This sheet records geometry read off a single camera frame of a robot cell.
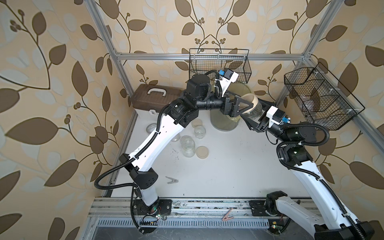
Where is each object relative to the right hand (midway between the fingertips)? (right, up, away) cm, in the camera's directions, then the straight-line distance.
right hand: (247, 105), depth 57 cm
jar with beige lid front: (-25, -22, +34) cm, 48 cm away
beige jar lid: (-21, -8, +52) cm, 56 cm away
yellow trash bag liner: (+7, +15, +41) cm, 44 cm away
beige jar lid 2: (-16, -27, +37) cm, 49 cm away
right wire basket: (+45, +5, +19) cm, 49 cm away
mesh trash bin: (-1, -8, +42) cm, 43 cm away
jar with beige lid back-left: (-18, -15, +48) cm, 53 cm away
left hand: (-3, +2, -5) cm, 6 cm away
